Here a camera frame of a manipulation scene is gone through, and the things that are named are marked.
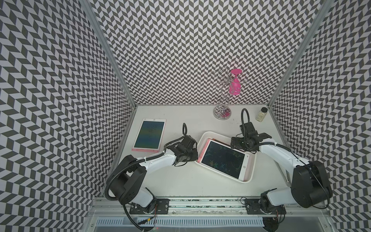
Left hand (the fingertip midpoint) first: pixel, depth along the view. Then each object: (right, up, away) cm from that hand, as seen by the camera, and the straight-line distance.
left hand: (197, 157), depth 86 cm
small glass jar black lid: (+48, +26, +18) cm, 57 cm away
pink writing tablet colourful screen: (-33, +11, +14) cm, 38 cm away
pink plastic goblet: (+27, +44, +13) cm, 53 cm away
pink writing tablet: (+15, 0, +1) cm, 15 cm away
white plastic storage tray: (+31, -7, -5) cm, 32 cm away
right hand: (+26, +6, +2) cm, 27 cm away
